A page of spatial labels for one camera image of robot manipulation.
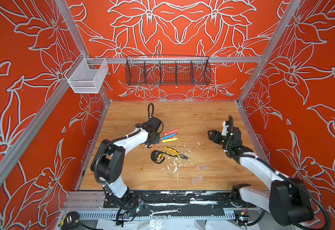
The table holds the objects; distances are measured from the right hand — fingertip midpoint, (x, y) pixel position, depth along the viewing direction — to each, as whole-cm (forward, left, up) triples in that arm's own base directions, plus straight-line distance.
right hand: (210, 132), depth 87 cm
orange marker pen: (-8, +36, 0) cm, 37 cm away
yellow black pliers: (-10, +21, -10) cm, 25 cm away
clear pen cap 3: (-25, +10, -11) cm, 29 cm away
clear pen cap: (-18, +9, -11) cm, 23 cm away
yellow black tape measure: (-12, +34, -8) cm, 37 cm away
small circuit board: (-43, -9, -13) cm, 46 cm away
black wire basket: (+42, +33, +17) cm, 56 cm away
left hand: (0, +36, -6) cm, 36 cm away
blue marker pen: (+4, +25, -10) cm, 27 cm away
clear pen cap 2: (-25, +13, -11) cm, 30 cm away
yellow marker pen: (+1, +25, -11) cm, 28 cm away
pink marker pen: (+8, +24, -11) cm, 27 cm away
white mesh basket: (+27, +80, +22) cm, 87 cm away
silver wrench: (-39, +22, -11) cm, 46 cm away
